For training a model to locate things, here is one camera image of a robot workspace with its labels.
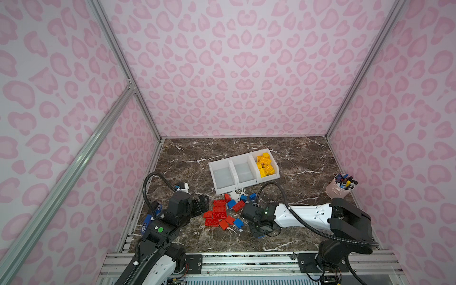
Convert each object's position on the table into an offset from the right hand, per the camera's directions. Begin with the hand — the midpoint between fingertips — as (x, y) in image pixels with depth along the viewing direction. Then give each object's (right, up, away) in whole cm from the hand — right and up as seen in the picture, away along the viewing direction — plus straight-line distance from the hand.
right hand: (256, 232), depth 82 cm
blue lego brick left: (-8, +4, +1) cm, 9 cm away
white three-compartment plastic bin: (-8, +26, +18) cm, 32 cm away
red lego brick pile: (-18, +6, +3) cm, 19 cm away
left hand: (-24, +17, -5) cm, 30 cm away
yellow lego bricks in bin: (+7, +30, +19) cm, 36 cm away
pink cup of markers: (+39, +20, +2) cm, 44 cm away
